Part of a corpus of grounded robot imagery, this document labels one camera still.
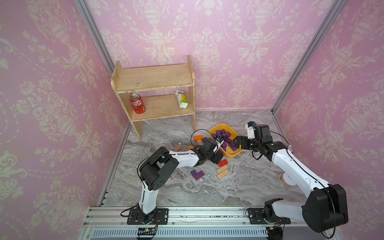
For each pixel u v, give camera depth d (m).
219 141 0.83
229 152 0.95
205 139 1.03
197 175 0.87
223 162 0.91
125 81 0.76
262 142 0.64
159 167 0.54
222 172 0.88
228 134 1.03
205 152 0.73
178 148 1.00
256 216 0.73
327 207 0.39
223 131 1.06
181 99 0.92
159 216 0.75
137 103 0.83
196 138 1.03
